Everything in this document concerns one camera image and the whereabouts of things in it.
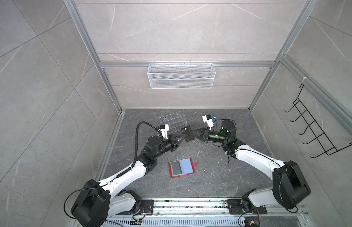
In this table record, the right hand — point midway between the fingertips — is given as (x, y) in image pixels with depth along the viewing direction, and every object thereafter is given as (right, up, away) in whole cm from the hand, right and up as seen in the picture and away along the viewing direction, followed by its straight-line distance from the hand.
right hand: (190, 133), depth 74 cm
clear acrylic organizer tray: (-9, +6, +33) cm, 34 cm away
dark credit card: (-2, 0, -1) cm, 2 cm away
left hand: (-2, 0, -3) cm, 4 cm away
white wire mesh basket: (-4, +39, +27) cm, 48 cm away
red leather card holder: (-5, -23, +12) cm, 26 cm away
